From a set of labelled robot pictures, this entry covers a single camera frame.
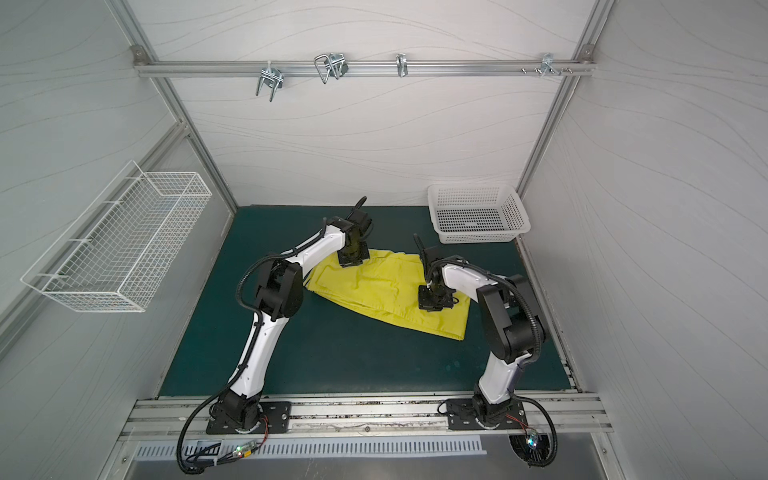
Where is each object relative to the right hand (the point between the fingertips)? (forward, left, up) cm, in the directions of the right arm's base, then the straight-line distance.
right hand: (428, 306), depth 93 cm
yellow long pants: (+6, +13, +3) cm, 15 cm away
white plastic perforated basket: (+36, -19, +6) cm, 41 cm away
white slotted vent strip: (-40, +50, 0) cm, 64 cm away
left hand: (+15, +22, +2) cm, 27 cm away
